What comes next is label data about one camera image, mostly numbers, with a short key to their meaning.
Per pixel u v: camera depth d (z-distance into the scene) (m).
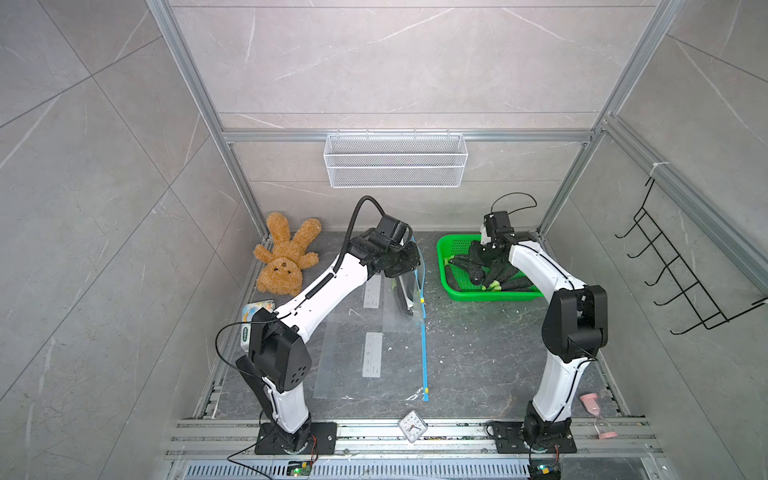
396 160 1.00
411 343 0.90
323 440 0.73
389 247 0.61
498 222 0.76
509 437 0.73
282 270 0.97
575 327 0.51
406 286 1.00
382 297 1.01
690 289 0.63
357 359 0.87
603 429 0.75
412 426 0.74
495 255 0.70
